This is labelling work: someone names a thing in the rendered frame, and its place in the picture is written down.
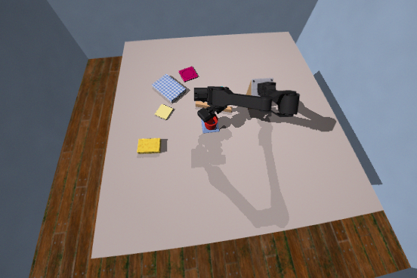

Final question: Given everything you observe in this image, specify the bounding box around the magenta square coaster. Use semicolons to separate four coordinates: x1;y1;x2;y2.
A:
178;66;198;82

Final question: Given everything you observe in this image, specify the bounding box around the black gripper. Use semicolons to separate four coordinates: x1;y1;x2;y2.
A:
197;106;227;122

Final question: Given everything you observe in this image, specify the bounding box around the blue and white checkered towel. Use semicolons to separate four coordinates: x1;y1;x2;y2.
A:
152;74;186;103

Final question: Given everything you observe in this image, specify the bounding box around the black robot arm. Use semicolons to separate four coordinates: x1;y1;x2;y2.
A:
194;82;300;117

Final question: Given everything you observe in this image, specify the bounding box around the yellow sponge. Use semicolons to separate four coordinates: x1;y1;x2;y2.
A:
137;138;162;154

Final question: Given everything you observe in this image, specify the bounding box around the dark red cup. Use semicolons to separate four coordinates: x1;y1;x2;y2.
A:
205;116;218;130

